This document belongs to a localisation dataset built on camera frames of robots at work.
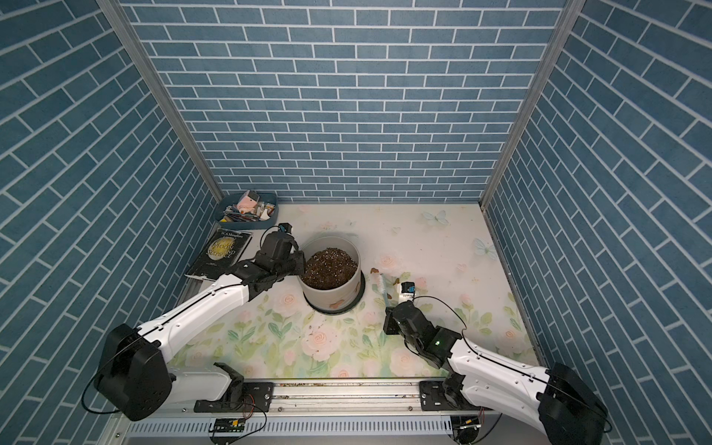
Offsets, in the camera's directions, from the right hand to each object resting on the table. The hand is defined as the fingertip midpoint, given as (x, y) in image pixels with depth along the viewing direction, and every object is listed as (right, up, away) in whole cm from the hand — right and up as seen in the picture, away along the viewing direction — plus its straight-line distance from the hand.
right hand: (385, 312), depth 83 cm
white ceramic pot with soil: (-17, +10, +3) cm, 20 cm away
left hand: (-23, +16, +2) cm, 28 cm away
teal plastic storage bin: (-62, +32, +32) cm, 77 cm away
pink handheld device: (-55, +36, +29) cm, 71 cm away
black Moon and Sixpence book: (-60, +16, +19) cm, 65 cm away
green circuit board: (-42, -26, -11) cm, 50 cm away
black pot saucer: (-16, 0, +3) cm, 16 cm away
